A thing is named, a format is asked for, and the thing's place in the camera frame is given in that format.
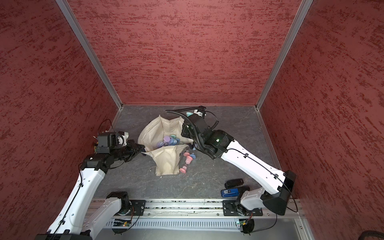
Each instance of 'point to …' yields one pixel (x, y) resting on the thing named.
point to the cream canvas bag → (162, 140)
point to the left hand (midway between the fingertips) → (144, 149)
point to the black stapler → (233, 183)
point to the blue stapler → (230, 192)
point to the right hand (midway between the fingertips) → (184, 129)
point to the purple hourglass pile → (160, 144)
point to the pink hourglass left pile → (188, 160)
